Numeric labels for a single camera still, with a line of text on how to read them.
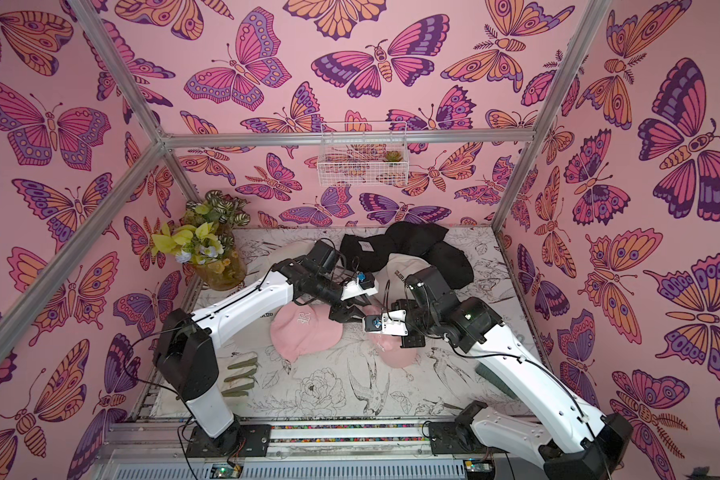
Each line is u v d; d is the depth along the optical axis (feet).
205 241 2.89
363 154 3.12
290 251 3.69
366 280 2.21
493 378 2.72
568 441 1.25
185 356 1.49
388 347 2.45
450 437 2.39
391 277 3.26
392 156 3.03
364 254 3.57
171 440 2.49
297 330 2.87
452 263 3.32
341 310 2.28
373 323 1.88
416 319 2.00
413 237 3.69
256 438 2.41
